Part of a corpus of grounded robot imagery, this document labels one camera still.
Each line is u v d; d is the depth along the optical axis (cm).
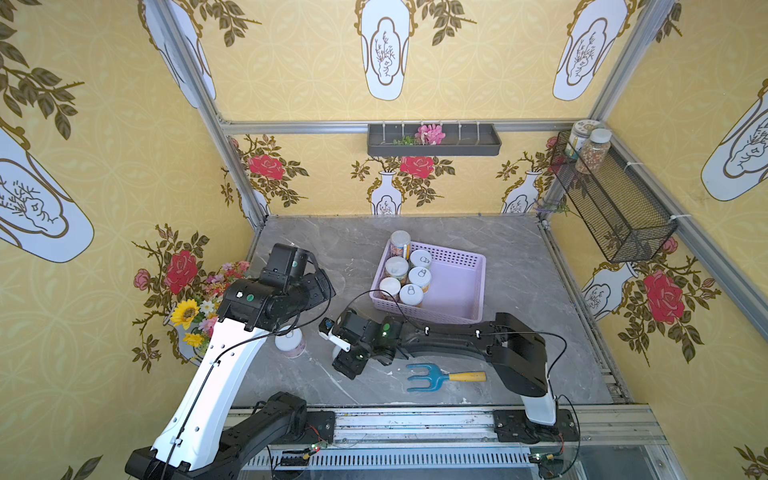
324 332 72
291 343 84
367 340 61
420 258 101
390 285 92
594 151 80
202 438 37
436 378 81
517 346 51
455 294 99
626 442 72
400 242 96
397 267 97
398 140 88
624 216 81
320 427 74
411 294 92
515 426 74
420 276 97
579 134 85
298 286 60
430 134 88
